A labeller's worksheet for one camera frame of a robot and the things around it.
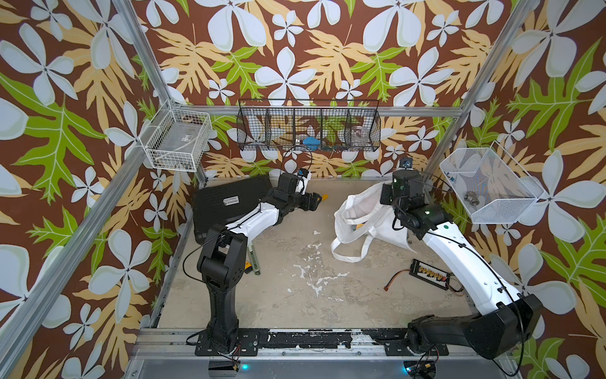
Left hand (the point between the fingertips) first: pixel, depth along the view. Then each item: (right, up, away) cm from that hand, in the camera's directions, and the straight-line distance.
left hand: (314, 192), depth 92 cm
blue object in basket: (-1, +20, +1) cm, 20 cm away
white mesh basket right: (+61, +1, -12) cm, 62 cm away
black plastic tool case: (-43, -5, +12) cm, 45 cm away
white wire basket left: (-52, +19, -6) cm, 56 cm away
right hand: (+25, +2, -15) cm, 29 cm away
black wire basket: (-2, +28, +4) cm, 28 cm away
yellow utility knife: (+6, -2, +21) cm, 22 cm away
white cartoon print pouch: (+22, -9, +10) cm, 26 cm away
